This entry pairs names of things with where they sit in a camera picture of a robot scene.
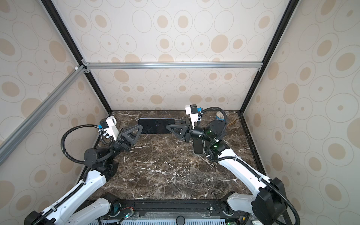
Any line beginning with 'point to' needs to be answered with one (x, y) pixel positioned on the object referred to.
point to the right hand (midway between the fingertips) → (168, 129)
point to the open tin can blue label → (220, 116)
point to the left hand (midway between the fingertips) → (144, 132)
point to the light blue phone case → (198, 146)
